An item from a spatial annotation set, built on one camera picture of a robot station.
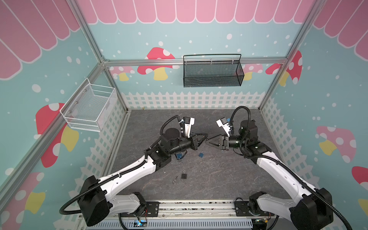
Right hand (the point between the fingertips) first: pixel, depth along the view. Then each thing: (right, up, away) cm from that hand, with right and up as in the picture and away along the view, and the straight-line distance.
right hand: (207, 143), depth 67 cm
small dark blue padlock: (0, -12, +27) cm, 30 cm away
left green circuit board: (-32, -42, +5) cm, 53 cm away
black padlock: (-12, -22, +19) cm, 31 cm away
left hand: (0, +2, 0) cm, 2 cm away
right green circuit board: (+28, -40, +4) cm, 49 cm away
